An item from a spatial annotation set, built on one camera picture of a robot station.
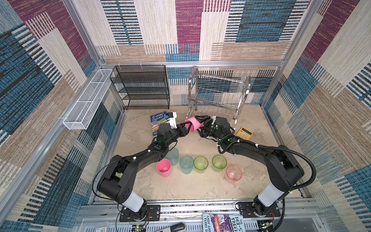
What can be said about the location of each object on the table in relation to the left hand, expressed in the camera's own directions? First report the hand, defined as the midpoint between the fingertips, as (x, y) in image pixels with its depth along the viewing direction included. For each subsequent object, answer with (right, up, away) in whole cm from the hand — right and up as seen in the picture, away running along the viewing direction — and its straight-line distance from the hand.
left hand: (191, 122), depth 82 cm
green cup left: (+6, -25, +6) cm, 26 cm away
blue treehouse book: (-25, +1, +27) cm, 37 cm away
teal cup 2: (-3, -24, +4) cm, 24 cm away
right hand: (+1, 0, +1) cm, 2 cm away
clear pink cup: (+24, -30, +3) cm, 39 cm away
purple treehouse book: (+12, -47, -13) cm, 50 cm away
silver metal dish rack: (+21, +20, +37) cm, 47 cm away
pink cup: (+2, -2, -2) cm, 3 cm away
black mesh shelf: (-36, +26, +27) cm, 52 cm away
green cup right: (+17, -24, +5) cm, 30 cm away
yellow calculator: (+38, -8, +20) cm, 43 cm away
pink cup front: (-16, -27, +5) cm, 31 cm away
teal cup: (-10, -19, +2) cm, 22 cm away
